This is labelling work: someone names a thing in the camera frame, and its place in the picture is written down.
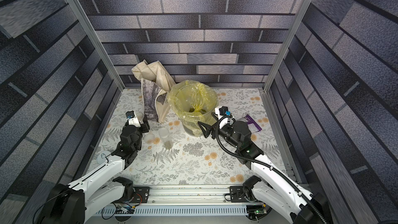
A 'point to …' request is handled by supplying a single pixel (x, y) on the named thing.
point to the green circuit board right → (255, 211)
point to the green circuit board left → (127, 209)
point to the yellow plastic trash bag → (193, 101)
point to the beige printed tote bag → (156, 84)
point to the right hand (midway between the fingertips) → (204, 116)
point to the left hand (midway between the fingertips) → (141, 115)
